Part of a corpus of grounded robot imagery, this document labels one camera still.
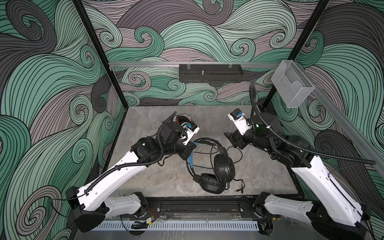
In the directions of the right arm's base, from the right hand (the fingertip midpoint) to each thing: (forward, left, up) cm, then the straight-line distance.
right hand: (232, 128), depth 62 cm
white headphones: (+29, +25, -29) cm, 48 cm away
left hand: (-4, +16, -7) cm, 18 cm away
